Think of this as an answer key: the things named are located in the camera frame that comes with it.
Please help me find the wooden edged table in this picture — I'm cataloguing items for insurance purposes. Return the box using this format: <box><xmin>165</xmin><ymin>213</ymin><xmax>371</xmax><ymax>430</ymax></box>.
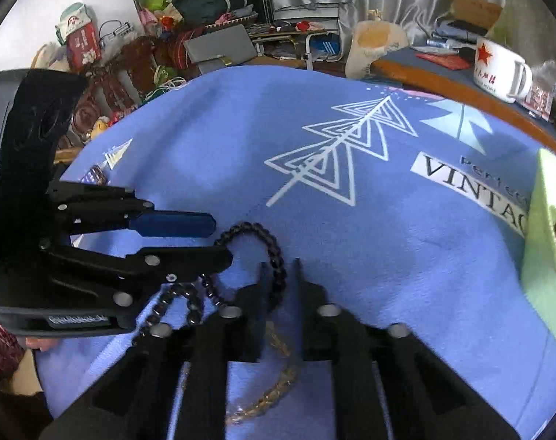
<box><xmin>370</xmin><ymin>48</ymin><xmax>556</xmax><ymax>161</ymax></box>

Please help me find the blue striped shoe box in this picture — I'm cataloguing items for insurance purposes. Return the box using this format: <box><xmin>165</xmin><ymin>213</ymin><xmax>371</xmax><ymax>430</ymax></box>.
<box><xmin>305</xmin><ymin>34</ymin><xmax>342</xmax><ymax>62</ymax></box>

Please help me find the blue printed tablecloth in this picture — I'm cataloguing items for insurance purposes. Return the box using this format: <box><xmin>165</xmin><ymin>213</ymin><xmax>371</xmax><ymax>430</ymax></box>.
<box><xmin>34</xmin><ymin>65</ymin><xmax>556</xmax><ymax>440</ymax></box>

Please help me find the green plastic basin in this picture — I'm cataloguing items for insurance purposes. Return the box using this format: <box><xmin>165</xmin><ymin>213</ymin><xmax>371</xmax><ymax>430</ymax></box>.
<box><xmin>521</xmin><ymin>148</ymin><xmax>556</xmax><ymax>353</ymax></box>

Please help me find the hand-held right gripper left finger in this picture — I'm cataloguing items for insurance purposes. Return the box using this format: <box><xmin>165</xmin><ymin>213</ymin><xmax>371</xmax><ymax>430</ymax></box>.
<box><xmin>39</xmin><ymin>262</ymin><xmax>272</xmax><ymax>440</ymax></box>

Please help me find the tan plush bag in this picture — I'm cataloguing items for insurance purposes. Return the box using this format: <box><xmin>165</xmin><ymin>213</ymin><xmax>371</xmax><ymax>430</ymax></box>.
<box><xmin>346</xmin><ymin>21</ymin><xmax>411</xmax><ymax>78</ymax></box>

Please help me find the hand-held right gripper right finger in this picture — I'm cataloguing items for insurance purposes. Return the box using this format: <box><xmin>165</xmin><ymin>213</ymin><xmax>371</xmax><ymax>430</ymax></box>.
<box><xmin>292</xmin><ymin>258</ymin><xmax>522</xmax><ymax>440</ymax></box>

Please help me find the white mug with red star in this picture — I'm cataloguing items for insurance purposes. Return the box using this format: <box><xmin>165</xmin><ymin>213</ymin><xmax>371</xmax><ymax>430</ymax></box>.
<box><xmin>472</xmin><ymin>37</ymin><xmax>533</xmax><ymax>104</ymax></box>

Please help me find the red and white snack packet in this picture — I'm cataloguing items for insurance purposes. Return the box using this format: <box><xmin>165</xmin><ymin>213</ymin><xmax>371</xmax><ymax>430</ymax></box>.
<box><xmin>526</xmin><ymin>85</ymin><xmax>554</xmax><ymax>117</ymax></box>

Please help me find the black bead necklace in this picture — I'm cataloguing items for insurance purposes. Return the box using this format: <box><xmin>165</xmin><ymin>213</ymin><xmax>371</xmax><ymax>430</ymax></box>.
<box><xmin>131</xmin><ymin>221</ymin><xmax>288</xmax><ymax>347</ymax></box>

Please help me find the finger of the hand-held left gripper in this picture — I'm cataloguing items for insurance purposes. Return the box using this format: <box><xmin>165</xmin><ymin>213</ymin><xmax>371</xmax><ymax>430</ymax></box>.
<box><xmin>46</xmin><ymin>181</ymin><xmax>217</xmax><ymax>239</ymax></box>
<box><xmin>38</xmin><ymin>237</ymin><xmax>235</xmax><ymax>307</ymax></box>

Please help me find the cardboard box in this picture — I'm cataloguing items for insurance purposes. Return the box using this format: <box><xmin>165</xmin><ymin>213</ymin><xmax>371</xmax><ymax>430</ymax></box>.
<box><xmin>450</xmin><ymin>0</ymin><xmax>503</xmax><ymax>37</ymax></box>

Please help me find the grey flat box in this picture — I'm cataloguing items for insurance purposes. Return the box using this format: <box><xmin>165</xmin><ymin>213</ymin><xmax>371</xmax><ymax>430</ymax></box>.
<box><xmin>183</xmin><ymin>24</ymin><xmax>257</xmax><ymax>65</ymax></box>

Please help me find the brown teddy bear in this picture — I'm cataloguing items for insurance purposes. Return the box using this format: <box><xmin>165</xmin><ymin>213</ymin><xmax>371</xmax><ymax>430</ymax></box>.
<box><xmin>83</xmin><ymin>37</ymin><xmax>161</xmax><ymax>115</ymax></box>

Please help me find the person's left forearm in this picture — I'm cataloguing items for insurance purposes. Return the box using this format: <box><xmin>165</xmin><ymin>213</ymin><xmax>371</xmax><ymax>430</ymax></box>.
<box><xmin>0</xmin><ymin>300</ymin><xmax>44</xmax><ymax>395</ymax></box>

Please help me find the red envelope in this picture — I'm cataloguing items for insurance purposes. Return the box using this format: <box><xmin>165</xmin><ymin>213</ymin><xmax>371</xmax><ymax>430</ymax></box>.
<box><xmin>415</xmin><ymin>52</ymin><xmax>471</xmax><ymax>70</ymax></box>

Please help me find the dark green duffel bag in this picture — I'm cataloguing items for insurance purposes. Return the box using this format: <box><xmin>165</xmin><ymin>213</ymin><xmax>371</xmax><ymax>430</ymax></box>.
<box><xmin>172</xmin><ymin>0</ymin><xmax>248</xmax><ymax>26</ymax></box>

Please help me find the amber bead bracelet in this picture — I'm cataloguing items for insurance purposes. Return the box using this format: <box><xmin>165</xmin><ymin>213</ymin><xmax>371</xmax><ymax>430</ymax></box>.
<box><xmin>225</xmin><ymin>321</ymin><xmax>299</xmax><ymax>425</ymax></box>

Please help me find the red and white printed bag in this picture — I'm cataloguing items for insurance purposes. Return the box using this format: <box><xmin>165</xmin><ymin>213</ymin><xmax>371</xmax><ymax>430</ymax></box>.
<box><xmin>55</xmin><ymin>4</ymin><xmax>99</xmax><ymax>72</ymax></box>

